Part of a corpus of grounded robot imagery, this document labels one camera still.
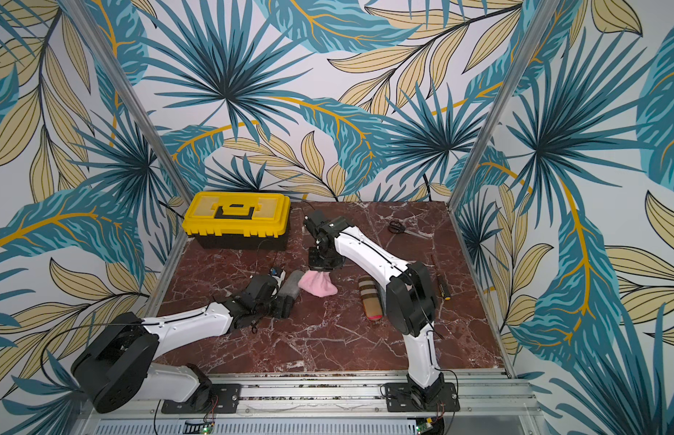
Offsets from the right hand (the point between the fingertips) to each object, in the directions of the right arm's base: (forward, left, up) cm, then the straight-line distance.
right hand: (317, 267), depth 88 cm
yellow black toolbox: (+16, +29, +6) cm, 34 cm away
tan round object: (-7, -17, -8) cm, 20 cm away
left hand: (-8, +12, -8) cm, 16 cm away
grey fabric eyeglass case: (-4, +9, -5) cm, 11 cm away
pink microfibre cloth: (-6, 0, 0) cm, 6 cm away
